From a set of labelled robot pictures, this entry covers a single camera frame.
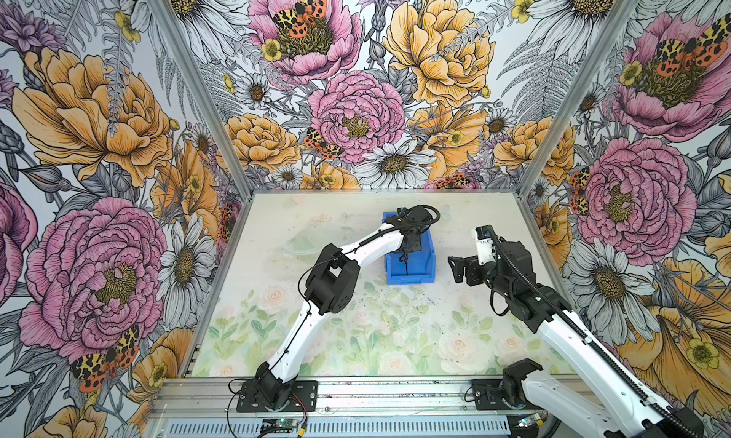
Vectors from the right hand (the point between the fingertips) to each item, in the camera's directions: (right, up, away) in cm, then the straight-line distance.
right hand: (465, 264), depth 79 cm
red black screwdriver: (-14, -3, +20) cm, 24 cm away
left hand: (-14, +2, +21) cm, 25 cm away
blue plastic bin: (-8, -4, +24) cm, 26 cm away
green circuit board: (-48, -38, -8) cm, 62 cm away
